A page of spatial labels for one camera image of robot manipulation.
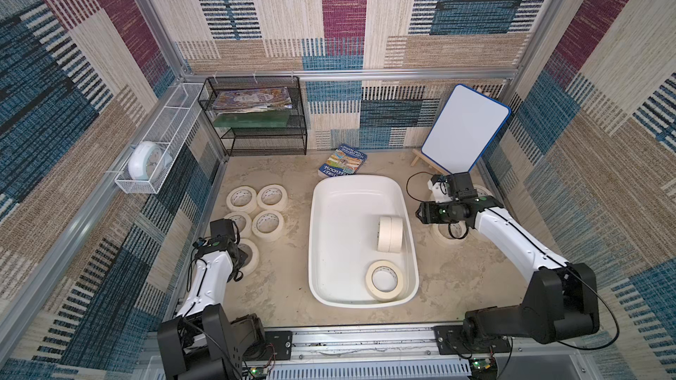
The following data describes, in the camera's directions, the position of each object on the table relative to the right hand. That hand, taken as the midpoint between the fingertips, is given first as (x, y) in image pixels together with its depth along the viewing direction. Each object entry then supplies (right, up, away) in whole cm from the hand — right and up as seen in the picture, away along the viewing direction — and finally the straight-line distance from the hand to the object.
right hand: (425, 210), depth 88 cm
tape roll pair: (-12, -7, -5) cm, 15 cm away
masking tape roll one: (-54, +3, +18) cm, 57 cm away
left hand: (-62, -17, -3) cm, 65 cm away
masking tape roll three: (-66, +2, +17) cm, 69 cm away
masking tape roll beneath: (+8, -11, +2) cm, 14 cm away
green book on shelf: (-53, +32, +9) cm, 62 cm away
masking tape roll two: (+27, +5, +15) cm, 31 cm away
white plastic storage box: (-27, -11, +6) cm, 30 cm away
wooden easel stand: (+7, +17, +19) cm, 27 cm away
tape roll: (-14, -22, -3) cm, 26 cm away
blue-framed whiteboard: (+14, +27, +2) cm, 31 cm away
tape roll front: (-55, -7, +11) cm, 56 cm away
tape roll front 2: (-56, -15, -3) cm, 58 cm away
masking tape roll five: (-64, -5, +10) cm, 65 cm away
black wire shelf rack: (-63, +27, +31) cm, 75 cm away
